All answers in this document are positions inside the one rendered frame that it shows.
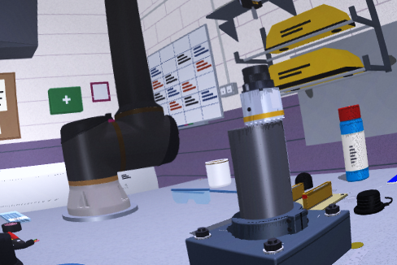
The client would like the black tape roll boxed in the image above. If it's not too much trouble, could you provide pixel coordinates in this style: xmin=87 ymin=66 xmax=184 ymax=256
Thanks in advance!
xmin=1 ymin=220 xmax=24 ymax=234

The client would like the magenta framed wall sign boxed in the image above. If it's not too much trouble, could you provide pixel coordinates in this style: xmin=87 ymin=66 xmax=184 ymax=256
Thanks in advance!
xmin=89 ymin=80 xmax=112 ymax=103

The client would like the black handwheel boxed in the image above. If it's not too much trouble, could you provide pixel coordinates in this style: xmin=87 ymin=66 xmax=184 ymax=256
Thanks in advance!
xmin=241 ymin=64 xmax=274 ymax=92

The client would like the black bolt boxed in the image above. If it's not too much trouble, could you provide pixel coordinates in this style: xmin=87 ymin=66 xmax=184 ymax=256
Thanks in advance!
xmin=262 ymin=237 xmax=285 ymax=254
xmin=192 ymin=226 xmax=212 ymax=239
xmin=324 ymin=203 xmax=342 ymax=216

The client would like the grey round base plate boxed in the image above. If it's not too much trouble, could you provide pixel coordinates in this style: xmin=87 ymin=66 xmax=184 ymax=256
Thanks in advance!
xmin=61 ymin=203 xmax=139 ymax=224

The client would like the dark blue clamp collar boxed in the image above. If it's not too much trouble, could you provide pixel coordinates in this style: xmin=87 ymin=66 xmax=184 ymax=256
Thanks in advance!
xmin=227 ymin=201 xmax=308 ymax=241

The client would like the light blue card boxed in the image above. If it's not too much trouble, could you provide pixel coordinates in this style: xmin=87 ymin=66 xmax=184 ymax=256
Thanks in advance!
xmin=0 ymin=210 xmax=33 ymax=224

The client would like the black round puck with cable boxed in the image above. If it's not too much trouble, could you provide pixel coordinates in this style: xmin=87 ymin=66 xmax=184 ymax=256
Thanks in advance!
xmin=352 ymin=189 xmax=395 ymax=215

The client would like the black round knob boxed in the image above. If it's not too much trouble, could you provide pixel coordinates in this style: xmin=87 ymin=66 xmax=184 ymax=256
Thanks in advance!
xmin=294 ymin=172 xmax=315 ymax=189

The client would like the white mug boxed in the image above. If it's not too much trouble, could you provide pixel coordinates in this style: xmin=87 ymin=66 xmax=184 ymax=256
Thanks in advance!
xmin=204 ymin=158 xmax=233 ymax=189

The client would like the yellow case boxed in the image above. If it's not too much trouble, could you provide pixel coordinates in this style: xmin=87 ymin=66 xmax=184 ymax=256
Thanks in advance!
xmin=264 ymin=3 xmax=356 ymax=55
xmin=268 ymin=47 xmax=366 ymax=90

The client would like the black device with wires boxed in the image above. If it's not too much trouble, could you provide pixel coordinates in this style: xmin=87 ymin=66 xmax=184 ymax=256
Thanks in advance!
xmin=0 ymin=230 xmax=41 ymax=265

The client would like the dark blue base block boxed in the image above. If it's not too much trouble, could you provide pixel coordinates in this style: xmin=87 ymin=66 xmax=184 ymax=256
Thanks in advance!
xmin=185 ymin=207 xmax=353 ymax=265

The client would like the white schedule board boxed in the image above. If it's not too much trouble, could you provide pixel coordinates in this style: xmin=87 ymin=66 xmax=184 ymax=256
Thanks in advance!
xmin=146 ymin=24 xmax=225 ymax=129

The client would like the white neck with yellow ring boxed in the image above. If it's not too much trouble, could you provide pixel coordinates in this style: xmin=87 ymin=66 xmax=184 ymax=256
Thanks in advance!
xmin=239 ymin=86 xmax=285 ymax=127

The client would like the green first aid box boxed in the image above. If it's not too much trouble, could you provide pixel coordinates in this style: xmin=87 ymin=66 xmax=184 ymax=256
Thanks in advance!
xmin=47 ymin=85 xmax=85 ymax=115

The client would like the grey cylinder post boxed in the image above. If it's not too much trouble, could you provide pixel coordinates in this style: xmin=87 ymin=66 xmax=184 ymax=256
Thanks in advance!
xmin=227 ymin=119 xmax=296 ymax=220

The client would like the white blue red-capped bottle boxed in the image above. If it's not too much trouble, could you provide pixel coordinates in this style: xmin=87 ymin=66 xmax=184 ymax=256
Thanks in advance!
xmin=337 ymin=103 xmax=371 ymax=183

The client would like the grey wall socket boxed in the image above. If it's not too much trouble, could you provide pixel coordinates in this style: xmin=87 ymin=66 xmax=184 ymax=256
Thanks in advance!
xmin=220 ymin=82 xmax=238 ymax=98

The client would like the grey wall panel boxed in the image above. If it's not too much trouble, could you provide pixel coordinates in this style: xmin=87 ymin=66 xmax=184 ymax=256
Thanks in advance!
xmin=299 ymin=20 xmax=397 ymax=147

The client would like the yellow key tray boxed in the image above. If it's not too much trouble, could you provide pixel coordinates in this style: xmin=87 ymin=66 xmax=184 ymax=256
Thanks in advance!
xmin=291 ymin=180 xmax=349 ymax=210

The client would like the dark grey wall rack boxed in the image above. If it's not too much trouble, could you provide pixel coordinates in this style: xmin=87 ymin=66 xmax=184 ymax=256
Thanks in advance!
xmin=233 ymin=0 xmax=394 ymax=95

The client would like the cork notice board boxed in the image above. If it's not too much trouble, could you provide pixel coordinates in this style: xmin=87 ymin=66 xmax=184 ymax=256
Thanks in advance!
xmin=0 ymin=72 xmax=22 ymax=141

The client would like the dark grey wall cabinet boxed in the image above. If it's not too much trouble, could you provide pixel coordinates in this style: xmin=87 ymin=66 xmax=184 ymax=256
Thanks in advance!
xmin=0 ymin=0 xmax=39 ymax=59

